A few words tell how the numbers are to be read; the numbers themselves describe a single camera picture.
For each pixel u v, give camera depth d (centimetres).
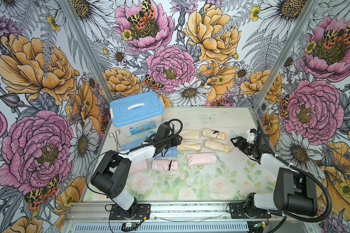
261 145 70
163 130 71
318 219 40
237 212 74
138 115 93
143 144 60
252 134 84
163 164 87
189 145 95
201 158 92
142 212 73
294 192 43
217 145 96
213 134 102
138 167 85
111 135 105
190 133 103
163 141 66
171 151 92
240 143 81
